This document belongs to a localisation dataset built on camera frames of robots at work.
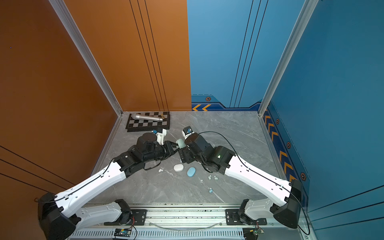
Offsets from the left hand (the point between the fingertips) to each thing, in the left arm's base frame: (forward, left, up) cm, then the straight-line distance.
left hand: (183, 145), depth 72 cm
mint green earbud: (-7, -18, -24) cm, 30 cm away
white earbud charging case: (-1, +4, -24) cm, 24 cm away
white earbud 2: (-6, -14, -25) cm, 29 cm away
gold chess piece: (+36, +19, -19) cm, 45 cm away
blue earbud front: (-14, -15, -24) cm, 31 cm away
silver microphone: (+36, +39, -18) cm, 56 cm away
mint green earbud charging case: (+1, +1, 0) cm, 2 cm away
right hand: (-1, -2, 0) cm, 2 cm away
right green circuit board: (-32, -34, -27) cm, 54 cm away
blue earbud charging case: (-4, -3, -23) cm, 24 cm away
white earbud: (-2, +15, -24) cm, 29 cm away
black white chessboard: (+31, +39, -22) cm, 54 cm away
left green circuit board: (-33, +28, -27) cm, 51 cm away
